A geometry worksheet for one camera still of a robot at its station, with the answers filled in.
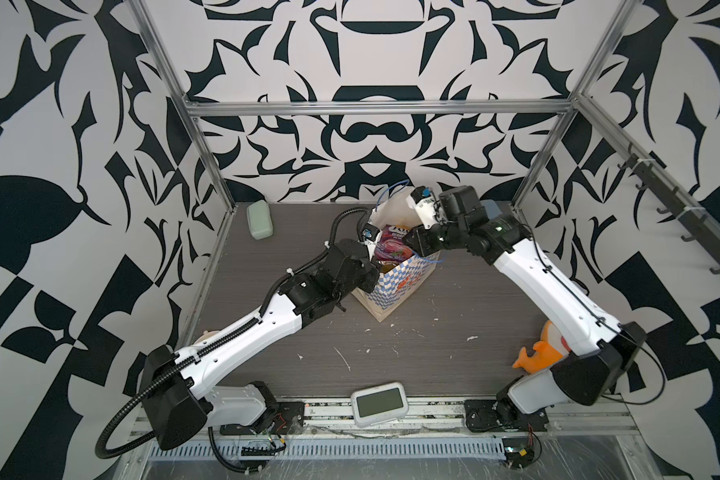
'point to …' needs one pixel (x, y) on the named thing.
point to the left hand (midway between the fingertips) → (377, 252)
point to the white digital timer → (379, 404)
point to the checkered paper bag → (401, 273)
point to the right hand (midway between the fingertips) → (406, 236)
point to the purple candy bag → (390, 245)
